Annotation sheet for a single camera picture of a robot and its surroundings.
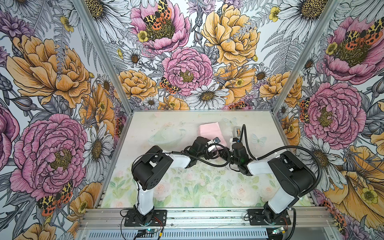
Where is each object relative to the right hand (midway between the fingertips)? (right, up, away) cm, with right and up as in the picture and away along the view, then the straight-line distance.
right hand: (218, 154), depth 94 cm
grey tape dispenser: (+15, +14, +10) cm, 23 cm away
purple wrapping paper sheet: (-3, +14, +8) cm, 16 cm away
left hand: (-4, +4, +1) cm, 6 cm away
